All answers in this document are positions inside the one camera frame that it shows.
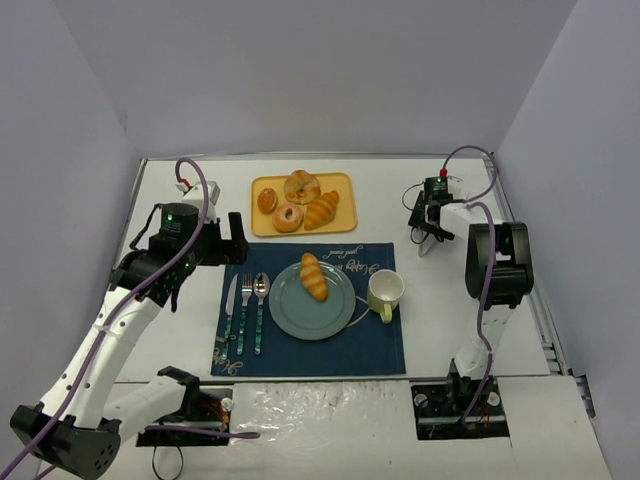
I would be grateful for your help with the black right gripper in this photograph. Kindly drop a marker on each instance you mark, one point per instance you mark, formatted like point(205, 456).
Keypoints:
point(426, 218)

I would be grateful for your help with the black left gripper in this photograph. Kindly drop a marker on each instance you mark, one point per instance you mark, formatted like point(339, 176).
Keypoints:
point(232, 242)

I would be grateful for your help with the small long bread roll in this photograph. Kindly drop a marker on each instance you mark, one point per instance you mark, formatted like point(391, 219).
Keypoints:
point(312, 277)

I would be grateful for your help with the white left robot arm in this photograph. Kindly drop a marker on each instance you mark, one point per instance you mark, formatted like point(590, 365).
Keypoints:
point(73, 427)

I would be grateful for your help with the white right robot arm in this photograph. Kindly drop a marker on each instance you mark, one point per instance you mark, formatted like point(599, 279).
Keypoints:
point(498, 271)

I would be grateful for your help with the large bagel bread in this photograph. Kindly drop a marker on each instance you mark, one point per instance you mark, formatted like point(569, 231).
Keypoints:
point(301, 187)

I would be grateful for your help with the round jam bun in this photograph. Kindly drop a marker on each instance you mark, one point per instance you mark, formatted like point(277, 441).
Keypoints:
point(267, 200)

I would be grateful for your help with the sugared orange donut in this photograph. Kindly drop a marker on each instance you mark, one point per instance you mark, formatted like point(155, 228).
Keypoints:
point(287, 217)

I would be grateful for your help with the pale green mug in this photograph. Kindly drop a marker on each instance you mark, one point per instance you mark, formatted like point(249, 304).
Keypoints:
point(384, 292)

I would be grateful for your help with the dark blue placemat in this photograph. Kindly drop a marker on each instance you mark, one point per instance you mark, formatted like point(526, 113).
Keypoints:
point(366, 347)

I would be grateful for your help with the large croissant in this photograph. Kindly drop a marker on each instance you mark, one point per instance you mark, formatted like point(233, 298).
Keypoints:
point(321, 210)

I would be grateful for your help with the blue-grey ceramic plate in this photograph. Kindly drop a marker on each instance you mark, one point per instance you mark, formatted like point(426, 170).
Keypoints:
point(299, 315)

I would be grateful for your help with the fork with green handle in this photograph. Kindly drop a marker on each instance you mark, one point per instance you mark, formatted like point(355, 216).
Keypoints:
point(246, 293)

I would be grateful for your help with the spoon with green handle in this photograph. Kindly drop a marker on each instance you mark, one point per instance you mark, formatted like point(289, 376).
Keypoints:
point(261, 288)

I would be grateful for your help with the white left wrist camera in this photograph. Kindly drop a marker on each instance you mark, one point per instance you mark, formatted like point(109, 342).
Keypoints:
point(202, 196)

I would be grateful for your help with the knife with green handle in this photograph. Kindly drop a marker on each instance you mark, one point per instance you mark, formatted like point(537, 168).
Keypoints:
point(229, 307)

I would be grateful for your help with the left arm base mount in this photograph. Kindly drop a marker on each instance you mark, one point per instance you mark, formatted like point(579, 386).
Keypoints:
point(210, 412)

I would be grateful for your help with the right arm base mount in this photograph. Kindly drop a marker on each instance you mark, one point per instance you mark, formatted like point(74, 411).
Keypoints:
point(438, 414)

